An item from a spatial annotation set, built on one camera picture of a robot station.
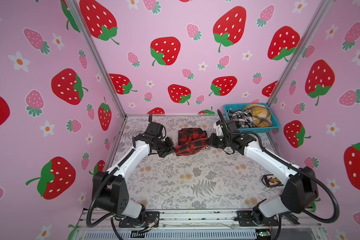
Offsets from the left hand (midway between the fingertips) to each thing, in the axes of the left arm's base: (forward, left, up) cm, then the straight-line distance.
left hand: (177, 148), depth 82 cm
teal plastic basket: (+45, -47, -8) cm, 65 cm away
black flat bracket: (-31, -59, -15) cm, 69 cm away
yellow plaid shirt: (+32, -61, -6) cm, 69 cm away
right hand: (+3, -15, +3) cm, 16 cm away
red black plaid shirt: (+16, -8, -15) cm, 24 cm away
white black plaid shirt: (+31, -47, -7) cm, 57 cm away
